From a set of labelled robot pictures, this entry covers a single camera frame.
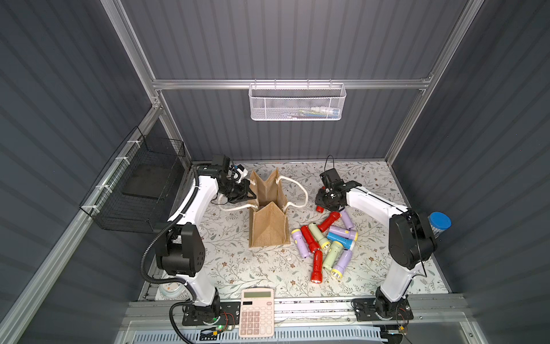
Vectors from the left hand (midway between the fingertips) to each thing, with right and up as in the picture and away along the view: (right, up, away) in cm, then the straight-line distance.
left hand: (258, 198), depth 83 cm
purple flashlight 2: (+18, -22, +3) cm, 28 cm away
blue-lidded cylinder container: (+64, -8, -9) cm, 65 cm away
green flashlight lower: (+30, -23, +2) cm, 38 cm away
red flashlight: (+26, -5, +8) cm, 27 cm away
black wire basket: (-42, +2, -10) cm, 43 cm away
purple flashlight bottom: (+31, -28, -2) cm, 41 cm away
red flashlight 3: (+33, -9, +13) cm, 37 cm away
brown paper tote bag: (+4, -7, 0) cm, 8 cm away
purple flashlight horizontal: (+36, -15, +8) cm, 40 cm away
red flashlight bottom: (+23, -28, -2) cm, 36 cm away
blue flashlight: (+36, -19, +4) cm, 41 cm away
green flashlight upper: (+26, -17, +6) cm, 31 cm away
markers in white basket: (+24, +37, +9) cm, 45 cm away
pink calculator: (+1, -38, -11) cm, 40 cm away
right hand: (+27, -2, +11) cm, 29 cm away
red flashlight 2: (+22, -19, +4) cm, 29 cm away
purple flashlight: (+39, -12, +11) cm, 42 cm away
